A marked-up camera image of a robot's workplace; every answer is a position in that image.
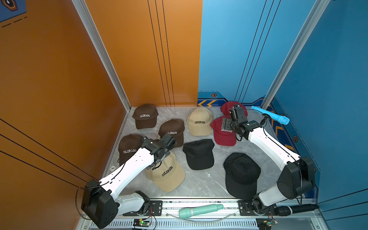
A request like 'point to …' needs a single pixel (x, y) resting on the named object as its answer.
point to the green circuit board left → (141, 223)
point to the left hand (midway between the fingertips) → (160, 154)
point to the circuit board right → (265, 224)
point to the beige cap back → (199, 120)
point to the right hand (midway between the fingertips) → (230, 122)
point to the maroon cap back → (226, 107)
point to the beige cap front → (167, 175)
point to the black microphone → (282, 211)
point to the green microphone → (190, 211)
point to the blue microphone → (282, 120)
